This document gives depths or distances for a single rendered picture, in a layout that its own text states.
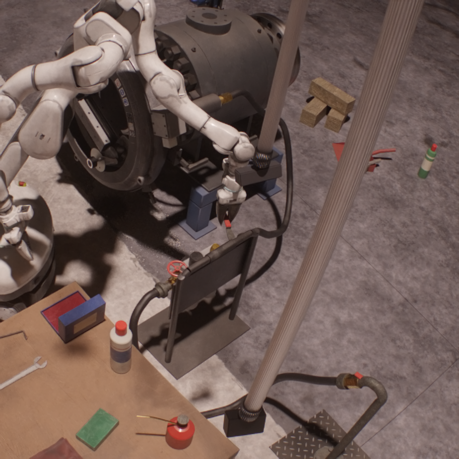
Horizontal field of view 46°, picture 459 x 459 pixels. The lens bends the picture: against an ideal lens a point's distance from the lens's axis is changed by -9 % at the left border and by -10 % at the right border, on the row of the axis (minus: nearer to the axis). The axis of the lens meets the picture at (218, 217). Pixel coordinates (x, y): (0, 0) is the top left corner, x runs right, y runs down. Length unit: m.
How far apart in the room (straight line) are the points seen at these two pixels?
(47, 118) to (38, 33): 2.75
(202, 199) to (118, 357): 1.17
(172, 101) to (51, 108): 0.42
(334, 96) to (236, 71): 1.27
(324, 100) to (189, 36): 1.49
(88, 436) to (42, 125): 0.96
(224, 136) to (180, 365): 0.94
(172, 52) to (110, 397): 1.44
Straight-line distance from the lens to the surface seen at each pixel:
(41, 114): 1.83
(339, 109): 3.77
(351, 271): 2.89
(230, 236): 2.19
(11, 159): 2.04
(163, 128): 2.15
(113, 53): 1.53
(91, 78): 1.52
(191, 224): 2.83
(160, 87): 1.93
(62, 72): 1.53
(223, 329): 2.50
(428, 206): 3.50
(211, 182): 2.72
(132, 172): 2.38
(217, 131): 1.95
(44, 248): 2.32
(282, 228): 2.57
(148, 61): 1.94
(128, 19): 1.79
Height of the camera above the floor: 2.03
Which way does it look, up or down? 44 degrees down
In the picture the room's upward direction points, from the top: 12 degrees clockwise
